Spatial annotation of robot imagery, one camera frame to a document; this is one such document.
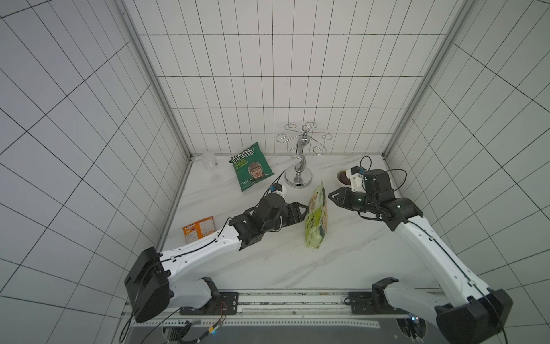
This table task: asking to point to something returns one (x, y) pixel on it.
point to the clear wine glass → (210, 162)
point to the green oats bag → (316, 223)
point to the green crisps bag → (251, 166)
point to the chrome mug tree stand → (298, 175)
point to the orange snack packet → (199, 228)
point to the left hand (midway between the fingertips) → (300, 215)
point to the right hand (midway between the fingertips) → (323, 196)
